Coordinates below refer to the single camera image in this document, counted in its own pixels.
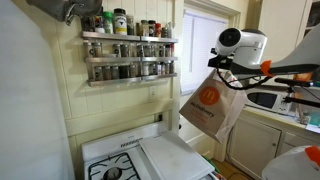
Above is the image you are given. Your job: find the black tripod frame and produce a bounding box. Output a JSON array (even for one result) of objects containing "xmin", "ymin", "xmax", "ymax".
[{"xmin": 273, "ymin": 77, "xmax": 320, "ymax": 109}]

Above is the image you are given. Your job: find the teal container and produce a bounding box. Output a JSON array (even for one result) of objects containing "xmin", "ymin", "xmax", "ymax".
[{"xmin": 308, "ymin": 111, "xmax": 320, "ymax": 128}]

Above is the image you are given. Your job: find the white gas stove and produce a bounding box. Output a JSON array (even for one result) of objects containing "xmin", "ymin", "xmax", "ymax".
[{"xmin": 81, "ymin": 121, "xmax": 221, "ymax": 180}]

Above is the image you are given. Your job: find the white cutting board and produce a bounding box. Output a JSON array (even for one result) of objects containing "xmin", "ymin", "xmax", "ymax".
[{"xmin": 138, "ymin": 130, "xmax": 216, "ymax": 180}]

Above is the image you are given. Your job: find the green lid spice jar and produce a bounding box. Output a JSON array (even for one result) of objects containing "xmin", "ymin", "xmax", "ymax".
[{"xmin": 102, "ymin": 11, "xmax": 115, "ymax": 34}]

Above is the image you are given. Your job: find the white microwave oven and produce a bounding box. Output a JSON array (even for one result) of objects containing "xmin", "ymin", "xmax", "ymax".
[{"xmin": 244, "ymin": 87, "xmax": 294, "ymax": 116}]

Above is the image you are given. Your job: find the large black lid jar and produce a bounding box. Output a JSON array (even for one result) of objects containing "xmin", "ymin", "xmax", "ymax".
[{"xmin": 113, "ymin": 8, "xmax": 128, "ymax": 36}]

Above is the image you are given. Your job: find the white wall outlet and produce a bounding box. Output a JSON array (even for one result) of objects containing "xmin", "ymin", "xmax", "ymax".
[{"xmin": 148, "ymin": 85, "xmax": 158, "ymax": 102}]

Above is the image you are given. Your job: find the red white spice jar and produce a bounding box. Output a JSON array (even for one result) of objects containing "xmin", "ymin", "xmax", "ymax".
[{"xmin": 94, "ymin": 15, "xmax": 105, "ymax": 34}]

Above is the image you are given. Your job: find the green plastic item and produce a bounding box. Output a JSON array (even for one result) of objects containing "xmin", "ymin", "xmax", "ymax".
[{"xmin": 203, "ymin": 155, "xmax": 219, "ymax": 173}]

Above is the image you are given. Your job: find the orange snack packet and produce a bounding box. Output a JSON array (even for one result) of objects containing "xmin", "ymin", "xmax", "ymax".
[{"xmin": 293, "ymin": 72, "xmax": 314, "ymax": 83}]

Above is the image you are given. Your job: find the round stove burner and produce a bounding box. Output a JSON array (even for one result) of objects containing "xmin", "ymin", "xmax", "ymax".
[{"xmin": 103, "ymin": 166, "xmax": 124, "ymax": 180}]

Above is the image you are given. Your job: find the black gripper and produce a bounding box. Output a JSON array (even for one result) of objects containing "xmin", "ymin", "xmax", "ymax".
[{"xmin": 208, "ymin": 48, "xmax": 234, "ymax": 71}]

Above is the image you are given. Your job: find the dark spice jar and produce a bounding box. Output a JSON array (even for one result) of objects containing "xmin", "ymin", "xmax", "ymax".
[{"xmin": 81, "ymin": 15, "xmax": 96, "ymax": 33}]

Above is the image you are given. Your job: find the cream wall cabinet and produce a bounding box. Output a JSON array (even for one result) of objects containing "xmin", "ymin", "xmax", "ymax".
[{"xmin": 258, "ymin": 0, "xmax": 320, "ymax": 86}]

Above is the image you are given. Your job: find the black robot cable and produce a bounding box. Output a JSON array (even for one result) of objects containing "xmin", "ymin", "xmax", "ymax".
[{"xmin": 215, "ymin": 68, "xmax": 274, "ymax": 91}]

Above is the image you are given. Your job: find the narrow orange strap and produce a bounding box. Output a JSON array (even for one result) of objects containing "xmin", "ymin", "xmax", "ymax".
[{"xmin": 260, "ymin": 59, "xmax": 274, "ymax": 77}]

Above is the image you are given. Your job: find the white refrigerator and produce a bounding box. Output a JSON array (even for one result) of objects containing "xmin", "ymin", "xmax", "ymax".
[{"xmin": 0, "ymin": 0, "xmax": 76, "ymax": 180}]

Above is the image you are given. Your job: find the brown McDonald's paper bag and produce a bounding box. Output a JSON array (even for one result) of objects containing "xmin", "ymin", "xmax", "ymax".
[{"xmin": 179, "ymin": 69, "xmax": 249, "ymax": 144}]

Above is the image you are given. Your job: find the black stove burner grate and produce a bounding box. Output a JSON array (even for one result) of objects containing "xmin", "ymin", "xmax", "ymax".
[{"xmin": 87, "ymin": 152, "xmax": 143, "ymax": 180}]

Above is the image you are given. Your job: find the steel wall spice rack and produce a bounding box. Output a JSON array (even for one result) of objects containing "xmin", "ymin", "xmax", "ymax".
[{"xmin": 81, "ymin": 30, "xmax": 179, "ymax": 88}]

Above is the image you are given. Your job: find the wide orange strap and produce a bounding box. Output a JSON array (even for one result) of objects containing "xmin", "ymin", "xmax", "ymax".
[{"xmin": 304, "ymin": 145, "xmax": 320, "ymax": 164}]

